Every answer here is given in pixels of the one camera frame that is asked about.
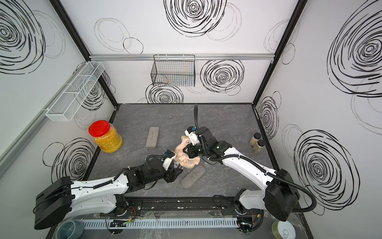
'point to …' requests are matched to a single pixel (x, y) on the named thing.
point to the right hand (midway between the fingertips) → (184, 151)
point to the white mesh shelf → (64, 108)
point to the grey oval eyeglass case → (193, 177)
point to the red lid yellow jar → (106, 136)
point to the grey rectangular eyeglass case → (152, 138)
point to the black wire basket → (173, 70)
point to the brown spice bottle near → (259, 146)
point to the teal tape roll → (69, 229)
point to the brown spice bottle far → (256, 136)
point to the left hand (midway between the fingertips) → (179, 168)
